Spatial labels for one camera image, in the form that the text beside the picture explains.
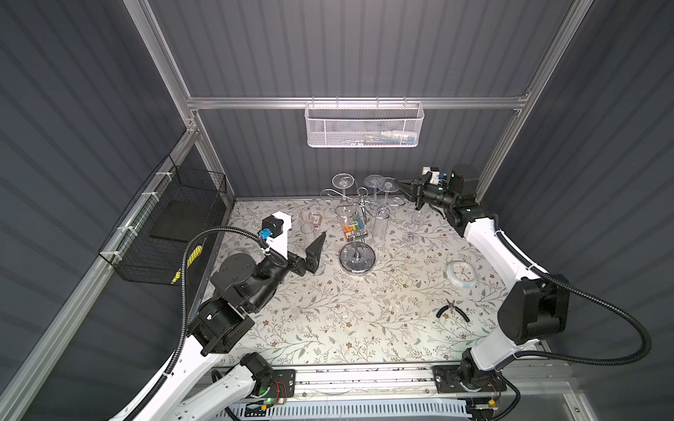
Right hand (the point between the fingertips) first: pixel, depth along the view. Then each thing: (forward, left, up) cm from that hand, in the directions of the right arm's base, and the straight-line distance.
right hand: (396, 183), depth 75 cm
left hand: (-21, +23, +6) cm, 32 cm away
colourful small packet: (+11, +10, -36) cm, 39 cm away
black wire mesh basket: (-2, +66, -6) cm, 67 cm away
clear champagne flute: (+20, +33, -36) cm, 52 cm away
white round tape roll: (-11, -26, -34) cm, 44 cm away
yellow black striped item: (-19, +55, -8) cm, 59 cm away
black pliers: (-22, -20, -36) cm, 47 cm away
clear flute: (+6, +15, -4) cm, 17 cm away
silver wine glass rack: (-4, +11, -34) cm, 36 cm away
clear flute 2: (+8, +5, -6) cm, 11 cm away
